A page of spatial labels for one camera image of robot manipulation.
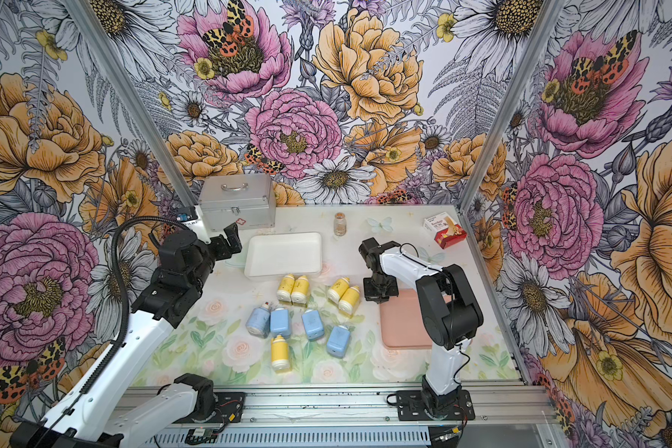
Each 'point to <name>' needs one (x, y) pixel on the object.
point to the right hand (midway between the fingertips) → (379, 305)
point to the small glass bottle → (340, 224)
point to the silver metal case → (245, 200)
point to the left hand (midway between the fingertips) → (221, 236)
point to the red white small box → (445, 231)
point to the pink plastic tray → (401, 322)
